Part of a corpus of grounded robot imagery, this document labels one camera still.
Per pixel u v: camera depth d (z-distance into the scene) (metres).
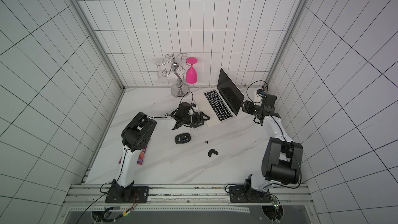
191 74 1.02
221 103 1.10
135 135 0.58
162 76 1.07
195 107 0.96
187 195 0.74
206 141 0.90
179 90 1.18
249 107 0.79
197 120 0.87
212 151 0.88
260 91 0.79
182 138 0.90
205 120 0.90
